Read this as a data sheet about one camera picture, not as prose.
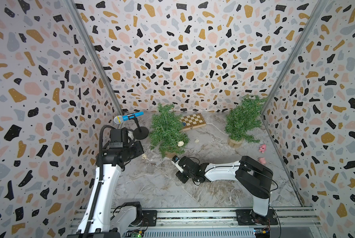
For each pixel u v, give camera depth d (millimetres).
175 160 796
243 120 817
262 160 937
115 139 540
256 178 487
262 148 988
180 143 780
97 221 373
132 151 618
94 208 386
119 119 883
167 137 782
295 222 748
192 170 688
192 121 1132
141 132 1063
